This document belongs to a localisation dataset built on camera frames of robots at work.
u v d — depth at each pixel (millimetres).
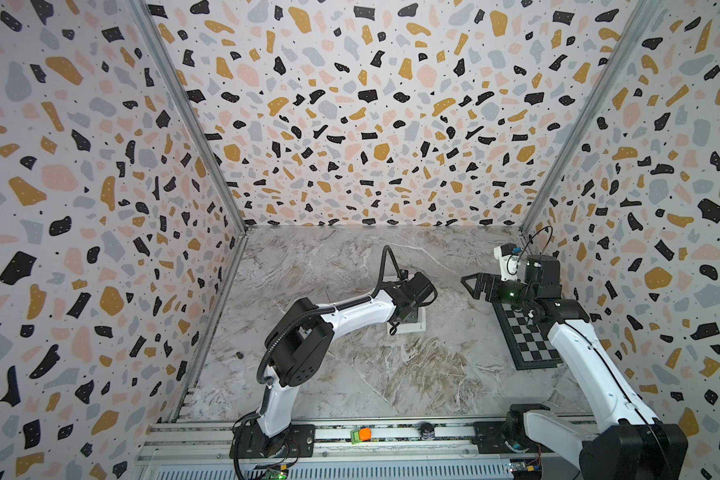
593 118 899
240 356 861
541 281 596
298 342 491
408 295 696
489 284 698
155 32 719
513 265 702
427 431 721
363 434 732
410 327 899
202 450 742
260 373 426
